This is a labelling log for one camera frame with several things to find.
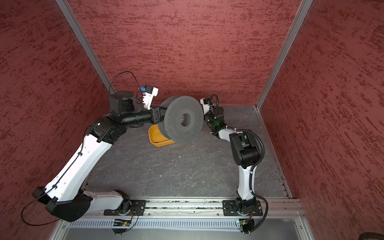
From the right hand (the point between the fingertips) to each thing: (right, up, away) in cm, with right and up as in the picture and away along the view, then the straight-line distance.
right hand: (190, 111), depth 92 cm
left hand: (-7, -3, -30) cm, 31 cm away
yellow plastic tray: (-24, -18, +9) cm, 31 cm away
